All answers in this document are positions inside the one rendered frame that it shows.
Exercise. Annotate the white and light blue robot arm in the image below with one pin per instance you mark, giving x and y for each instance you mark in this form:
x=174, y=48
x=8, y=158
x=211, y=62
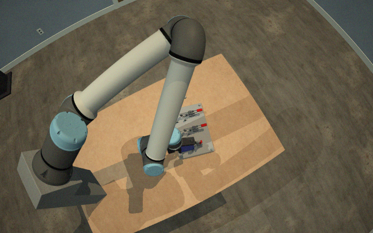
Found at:
x=183, y=39

